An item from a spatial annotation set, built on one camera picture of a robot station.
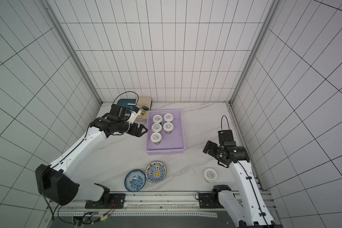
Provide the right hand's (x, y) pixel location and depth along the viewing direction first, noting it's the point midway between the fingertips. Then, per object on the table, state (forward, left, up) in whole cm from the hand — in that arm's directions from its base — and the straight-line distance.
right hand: (207, 149), depth 77 cm
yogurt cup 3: (+19, +24, -7) cm, 31 cm away
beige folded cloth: (+46, +47, -14) cm, 68 cm away
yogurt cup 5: (-11, -2, -8) cm, 14 cm away
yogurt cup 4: (+10, +31, -7) cm, 33 cm away
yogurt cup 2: (+18, +32, -6) cm, 37 cm away
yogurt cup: (+27, +24, -7) cm, 37 cm away
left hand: (+6, +39, +6) cm, 40 cm away
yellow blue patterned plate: (-10, +29, -12) cm, 33 cm away
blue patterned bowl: (-15, +40, -13) cm, 45 cm away
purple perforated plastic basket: (+18, +26, -13) cm, 35 cm away
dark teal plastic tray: (+45, +64, -12) cm, 79 cm away
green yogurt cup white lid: (+26, +32, -7) cm, 42 cm away
